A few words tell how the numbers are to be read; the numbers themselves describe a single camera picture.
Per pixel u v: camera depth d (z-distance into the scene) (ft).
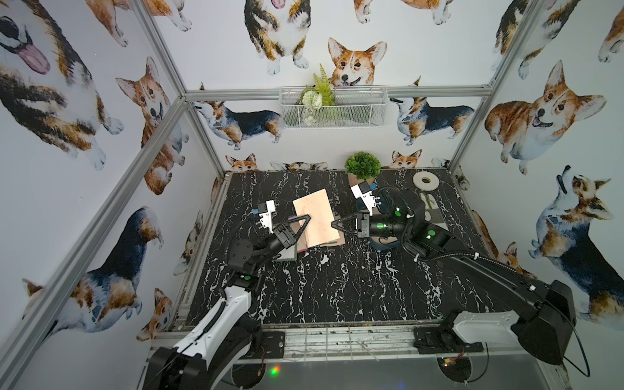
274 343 2.42
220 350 1.74
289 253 3.03
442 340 2.21
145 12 2.36
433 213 3.43
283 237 2.03
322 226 2.14
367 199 2.05
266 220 2.16
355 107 3.03
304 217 2.16
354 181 3.41
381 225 1.92
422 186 3.79
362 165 3.30
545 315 1.28
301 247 3.11
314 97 2.68
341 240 2.07
